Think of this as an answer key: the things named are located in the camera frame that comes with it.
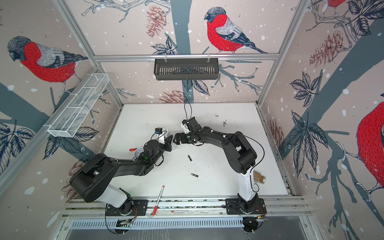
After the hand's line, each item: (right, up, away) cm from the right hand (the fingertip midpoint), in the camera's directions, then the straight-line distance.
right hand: (179, 141), depth 94 cm
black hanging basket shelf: (+3, +51, +13) cm, 53 cm away
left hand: (-4, +5, -7) cm, 9 cm away
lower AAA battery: (+10, -17, -10) cm, 22 cm away
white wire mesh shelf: (-53, +22, -16) cm, 59 cm away
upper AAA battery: (+7, -10, -4) cm, 13 cm away
